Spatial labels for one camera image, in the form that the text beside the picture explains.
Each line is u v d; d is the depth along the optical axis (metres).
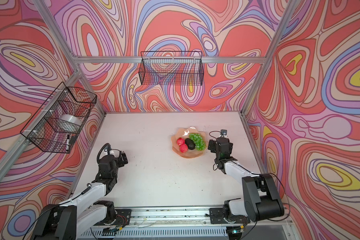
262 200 0.43
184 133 1.04
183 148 0.93
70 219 0.41
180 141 0.96
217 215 0.73
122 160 0.81
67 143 0.72
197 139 0.94
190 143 0.95
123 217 0.73
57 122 0.69
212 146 0.82
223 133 0.77
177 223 0.73
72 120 0.73
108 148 0.71
